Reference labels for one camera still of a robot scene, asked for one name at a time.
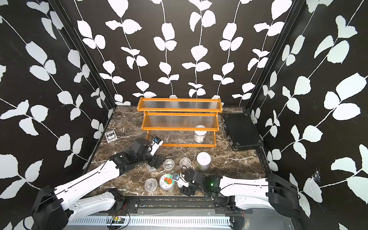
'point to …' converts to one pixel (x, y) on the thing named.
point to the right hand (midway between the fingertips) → (180, 179)
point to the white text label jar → (200, 136)
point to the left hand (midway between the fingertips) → (160, 152)
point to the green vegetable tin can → (181, 182)
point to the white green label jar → (203, 160)
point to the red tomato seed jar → (166, 182)
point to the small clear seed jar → (151, 185)
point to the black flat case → (241, 132)
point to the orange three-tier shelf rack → (173, 119)
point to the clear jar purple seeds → (151, 168)
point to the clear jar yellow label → (168, 165)
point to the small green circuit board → (119, 220)
